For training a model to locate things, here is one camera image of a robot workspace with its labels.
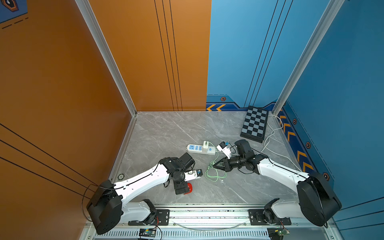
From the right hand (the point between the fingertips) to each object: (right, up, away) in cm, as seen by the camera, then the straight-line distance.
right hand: (215, 166), depth 80 cm
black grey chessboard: (+32, +21, +27) cm, 47 cm away
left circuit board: (-34, -30, -8) cm, 46 cm away
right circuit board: (+29, -30, -9) cm, 42 cm away
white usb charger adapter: (-5, +10, +12) cm, 16 cm away
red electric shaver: (-14, -12, +1) cm, 18 cm away
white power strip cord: (+40, +5, +17) cm, 44 cm away
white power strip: (-8, +7, +16) cm, 19 cm away
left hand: (-17, -7, +2) cm, 19 cm away
